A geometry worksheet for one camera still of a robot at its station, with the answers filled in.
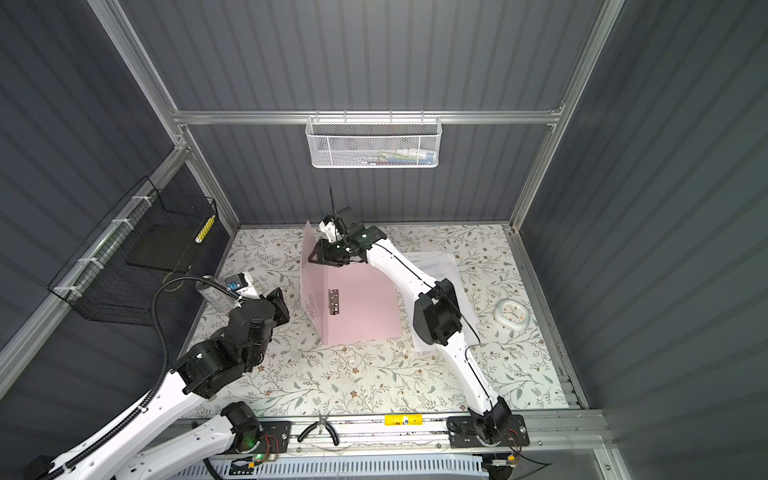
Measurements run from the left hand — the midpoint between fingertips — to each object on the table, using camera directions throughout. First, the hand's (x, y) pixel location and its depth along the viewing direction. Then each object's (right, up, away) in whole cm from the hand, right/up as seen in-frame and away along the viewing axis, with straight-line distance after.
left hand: (275, 294), depth 71 cm
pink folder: (+13, -7, +27) cm, 31 cm away
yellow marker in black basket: (-24, +17, +11) cm, 31 cm away
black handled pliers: (+11, -34, +5) cm, 36 cm away
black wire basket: (-35, +11, +3) cm, 37 cm away
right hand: (+5, +7, +17) cm, 19 cm away
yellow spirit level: (+31, -33, +4) cm, 45 cm away
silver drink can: (-25, -4, +19) cm, 31 cm away
